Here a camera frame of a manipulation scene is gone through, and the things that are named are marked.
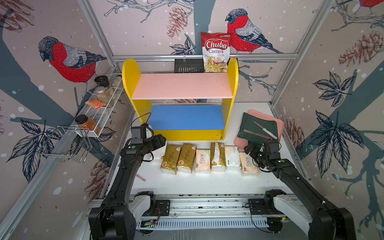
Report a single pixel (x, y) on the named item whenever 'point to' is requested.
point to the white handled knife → (267, 132)
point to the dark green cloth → (247, 123)
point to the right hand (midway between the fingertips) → (248, 150)
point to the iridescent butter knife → (246, 130)
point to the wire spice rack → (75, 141)
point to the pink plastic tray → (241, 143)
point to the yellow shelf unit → (183, 106)
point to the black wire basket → (189, 65)
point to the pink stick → (141, 177)
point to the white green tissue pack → (157, 153)
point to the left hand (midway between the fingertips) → (163, 137)
